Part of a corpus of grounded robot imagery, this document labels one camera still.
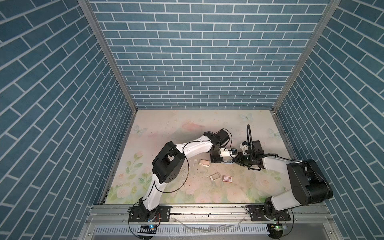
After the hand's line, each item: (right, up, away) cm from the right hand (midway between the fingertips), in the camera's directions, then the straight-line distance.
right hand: (231, 158), depth 92 cm
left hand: (-8, +1, -2) cm, 8 cm away
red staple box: (-4, -10, -8) cm, 13 cm away
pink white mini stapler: (-17, -2, -3) cm, 17 cm away
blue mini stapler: (-2, -2, -1) cm, 3 cm away
